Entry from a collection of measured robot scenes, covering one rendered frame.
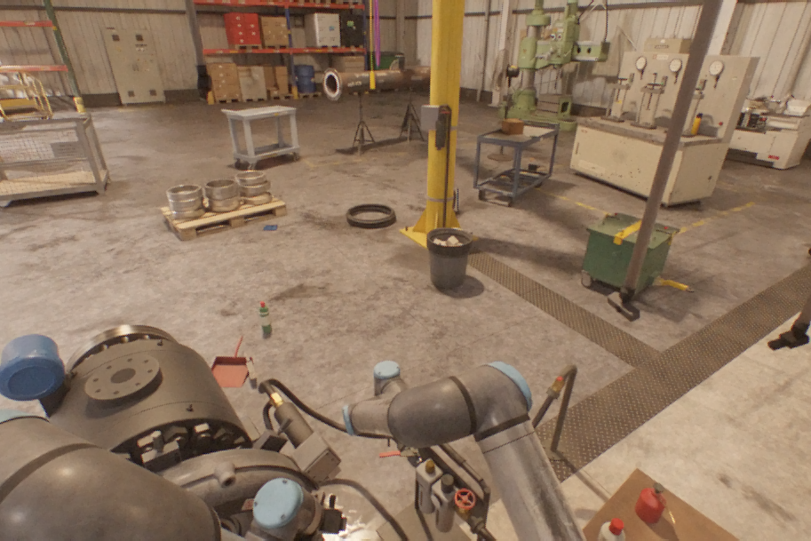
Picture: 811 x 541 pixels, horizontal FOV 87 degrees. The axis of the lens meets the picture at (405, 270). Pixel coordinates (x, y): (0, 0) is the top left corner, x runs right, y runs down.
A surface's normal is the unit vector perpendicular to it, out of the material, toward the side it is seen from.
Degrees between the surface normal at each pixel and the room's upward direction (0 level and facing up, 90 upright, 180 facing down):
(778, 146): 90
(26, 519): 31
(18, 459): 5
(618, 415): 0
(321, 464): 90
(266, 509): 19
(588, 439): 0
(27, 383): 90
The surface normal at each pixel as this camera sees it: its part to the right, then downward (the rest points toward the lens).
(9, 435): 0.11, -0.96
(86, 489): 0.50, -0.78
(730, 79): -0.93, 0.18
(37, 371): 0.62, 0.38
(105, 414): -0.21, -0.77
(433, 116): -0.22, 0.47
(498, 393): 0.20, -0.46
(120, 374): 0.00, -0.88
